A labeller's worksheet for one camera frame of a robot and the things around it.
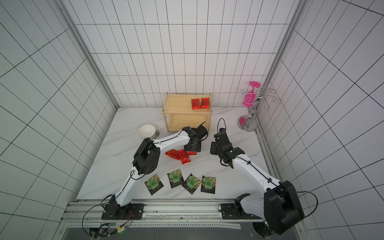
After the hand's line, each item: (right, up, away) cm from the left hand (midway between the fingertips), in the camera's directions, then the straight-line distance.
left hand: (192, 151), depth 95 cm
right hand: (+11, +5, -8) cm, 14 cm away
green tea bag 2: (-9, -13, -11) cm, 20 cm away
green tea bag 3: (0, -15, -13) cm, 20 cm away
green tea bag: (-21, -16, -13) cm, 30 cm away
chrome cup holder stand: (+42, +18, +14) cm, 48 cm away
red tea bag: (+2, +30, -3) cm, 30 cm away
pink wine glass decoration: (+34, +33, -9) cm, 48 cm away
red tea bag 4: (-6, -2, -5) cm, 8 cm away
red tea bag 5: (+1, -1, -2) cm, 3 cm away
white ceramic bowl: (-32, +13, +6) cm, 35 cm away
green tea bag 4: (+9, -16, -13) cm, 23 cm away
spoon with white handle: (-25, +10, +7) cm, 27 cm away
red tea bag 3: (-12, -1, -3) cm, 12 cm away
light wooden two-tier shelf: (-8, +24, -5) cm, 26 cm away
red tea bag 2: (+8, +31, -4) cm, 32 cm away
